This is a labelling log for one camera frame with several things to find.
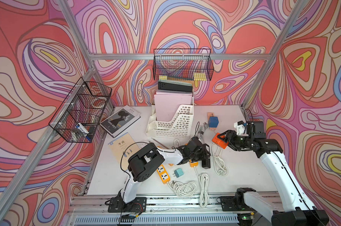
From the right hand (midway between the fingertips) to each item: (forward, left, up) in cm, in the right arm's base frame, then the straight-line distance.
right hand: (221, 142), depth 75 cm
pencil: (+12, +35, -20) cm, 42 cm away
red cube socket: (-2, +2, +3) cm, 4 cm away
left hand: (-1, +3, -16) cm, 16 cm away
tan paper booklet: (+9, +60, -20) cm, 64 cm away
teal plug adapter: (-9, +23, -18) cm, 31 cm away
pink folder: (+26, +29, +3) cm, 39 cm away
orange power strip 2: (-4, +14, -19) cm, 24 cm away
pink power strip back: (+36, -5, -18) cm, 40 cm away
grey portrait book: (+33, +67, -16) cm, 76 cm away
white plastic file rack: (+15, +21, -5) cm, 26 cm away
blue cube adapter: (+24, -4, -13) cm, 28 cm away
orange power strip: (-11, +32, -18) cm, 38 cm away
